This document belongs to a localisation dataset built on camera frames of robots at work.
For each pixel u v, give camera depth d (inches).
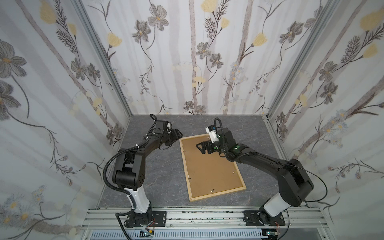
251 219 28.9
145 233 28.3
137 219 26.7
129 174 19.1
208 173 34.9
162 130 29.9
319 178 16.9
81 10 27.1
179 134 34.7
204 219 29.6
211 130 30.1
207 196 31.7
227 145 26.2
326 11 27.6
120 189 19.6
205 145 30.1
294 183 17.6
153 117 33.0
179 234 27.7
